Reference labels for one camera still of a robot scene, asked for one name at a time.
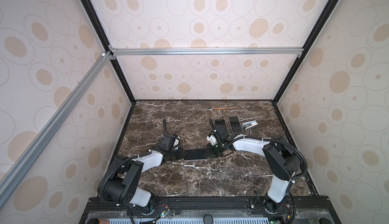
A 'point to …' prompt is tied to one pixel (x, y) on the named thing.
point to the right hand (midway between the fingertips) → (204, 156)
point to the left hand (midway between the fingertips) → (189, 151)
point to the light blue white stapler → (249, 124)
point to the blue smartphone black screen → (235, 124)
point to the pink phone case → (196, 160)
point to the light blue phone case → (238, 133)
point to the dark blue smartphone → (195, 154)
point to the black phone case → (220, 125)
